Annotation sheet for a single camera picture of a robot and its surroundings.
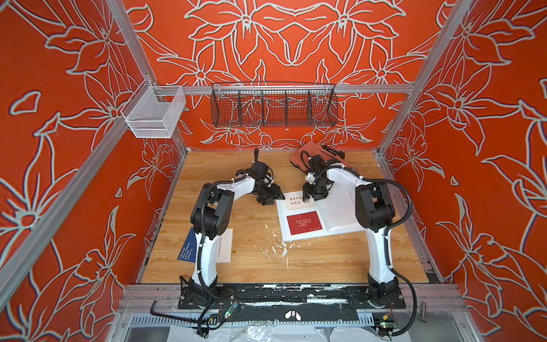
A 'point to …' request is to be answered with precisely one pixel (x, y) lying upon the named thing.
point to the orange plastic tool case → (315, 149)
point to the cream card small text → (224, 246)
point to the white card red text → (296, 203)
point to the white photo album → (335, 215)
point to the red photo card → (303, 222)
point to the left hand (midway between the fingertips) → (281, 197)
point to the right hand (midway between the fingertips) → (308, 195)
